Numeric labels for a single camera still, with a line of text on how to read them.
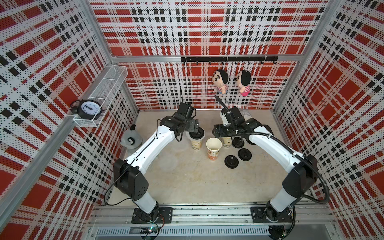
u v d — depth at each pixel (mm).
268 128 1080
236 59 890
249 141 574
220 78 908
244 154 956
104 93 807
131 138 795
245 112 1147
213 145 876
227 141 876
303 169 432
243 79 932
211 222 731
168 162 950
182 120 603
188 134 854
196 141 876
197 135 841
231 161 909
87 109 636
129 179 424
